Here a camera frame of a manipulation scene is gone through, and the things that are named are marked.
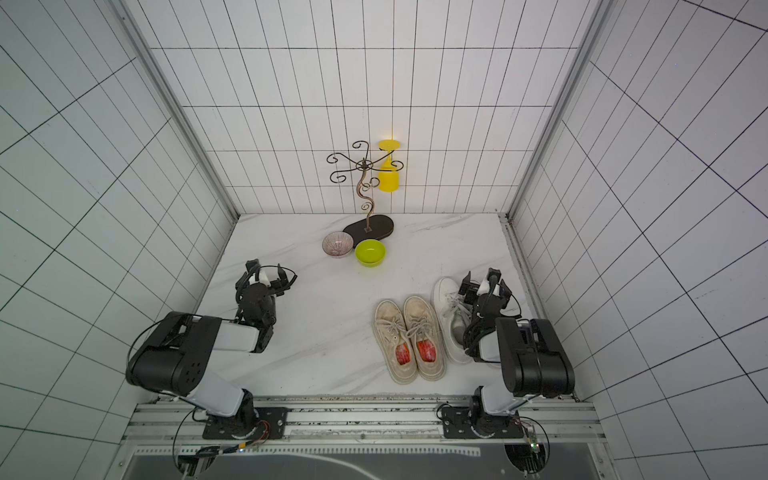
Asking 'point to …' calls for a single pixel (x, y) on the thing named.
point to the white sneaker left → (454, 315)
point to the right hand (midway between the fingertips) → (488, 273)
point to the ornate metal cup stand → (362, 231)
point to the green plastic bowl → (369, 253)
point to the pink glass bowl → (337, 244)
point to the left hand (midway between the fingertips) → (265, 271)
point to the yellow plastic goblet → (388, 174)
